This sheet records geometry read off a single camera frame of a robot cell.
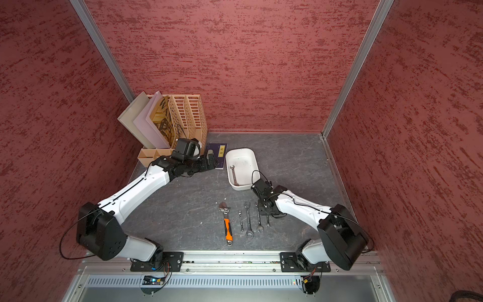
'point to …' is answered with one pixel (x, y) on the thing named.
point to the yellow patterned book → (161, 120)
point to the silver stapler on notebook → (209, 151)
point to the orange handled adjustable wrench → (222, 206)
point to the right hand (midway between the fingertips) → (267, 212)
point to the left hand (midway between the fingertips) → (209, 167)
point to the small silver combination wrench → (239, 212)
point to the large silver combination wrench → (249, 233)
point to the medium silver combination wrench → (260, 227)
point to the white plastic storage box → (242, 168)
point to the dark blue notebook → (219, 150)
